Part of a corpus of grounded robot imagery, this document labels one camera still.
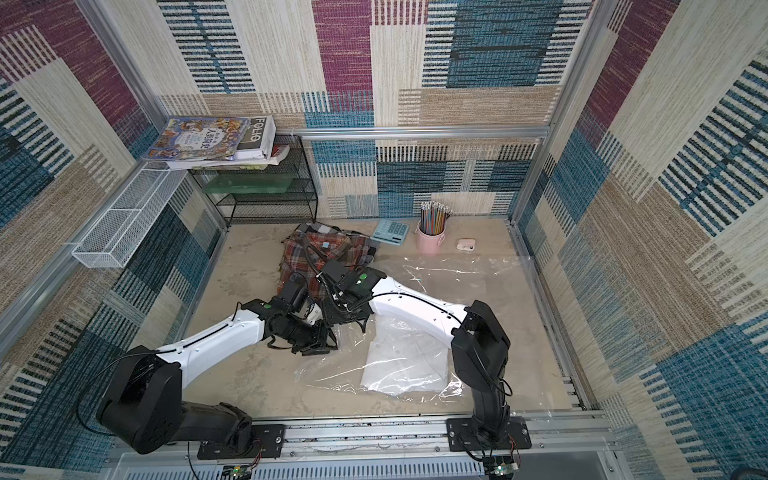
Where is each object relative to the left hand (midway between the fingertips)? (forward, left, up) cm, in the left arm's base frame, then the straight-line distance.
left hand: (335, 345), depth 81 cm
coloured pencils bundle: (+41, -30, +7) cm, 51 cm away
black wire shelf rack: (+42, +17, +18) cm, 49 cm away
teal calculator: (+46, -15, -5) cm, 49 cm away
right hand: (+5, +1, +5) cm, 7 cm away
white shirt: (-3, -18, -3) cm, 19 cm away
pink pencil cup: (+35, -29, -1) cm, 46 cm away
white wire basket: (+14, +50, +27) cm, 58 cm away
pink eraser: (+40, -43, -6) cm, 59 cm away
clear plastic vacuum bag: (+23, -52, -5) cm, 57 cm away
